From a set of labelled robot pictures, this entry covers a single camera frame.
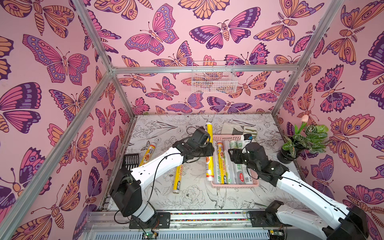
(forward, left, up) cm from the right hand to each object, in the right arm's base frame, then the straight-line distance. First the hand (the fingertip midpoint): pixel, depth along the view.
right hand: (230, 151), depth 78 cm
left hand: (+1, +8, 0) cm, 8 cm away
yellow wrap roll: (-6, +2, -15) cm, 16 cm away
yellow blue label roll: (-10, +28, -15) cm, 33 cm away
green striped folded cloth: (+29, -11, -17) cm, 36 cm away
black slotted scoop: (+2, +60, -17) cm, 62 cm away
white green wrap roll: (-10, -12, -13) cm, 20 cm away
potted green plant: (+4, -39, +7) cm, 40 cm away
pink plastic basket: (+16, -4, -15) cm, 22 cm away
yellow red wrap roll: (-5, +11, -1) cm, 12 cm away
